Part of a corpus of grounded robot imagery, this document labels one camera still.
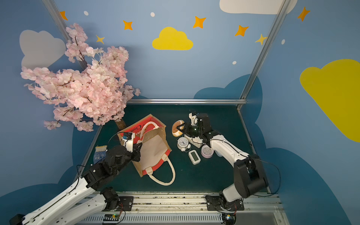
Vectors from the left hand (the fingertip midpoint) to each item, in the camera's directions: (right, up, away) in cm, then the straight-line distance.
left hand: (141, 142), depth 73 cm
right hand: (+21, +7, +10) cm, 24 cm away
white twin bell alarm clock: (+22, -5, +20) cm, 31 cm away
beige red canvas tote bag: (-2, -2, +23) cm, 23 cm away
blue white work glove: (-33, -11, +19) cm, 40 cm away
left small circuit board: (-16, -40, 0) cm, 43 cm away
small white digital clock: (+30, -13, +17) cm, 36 cm away
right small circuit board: (+47, -41, 0) cm, 62 cm away
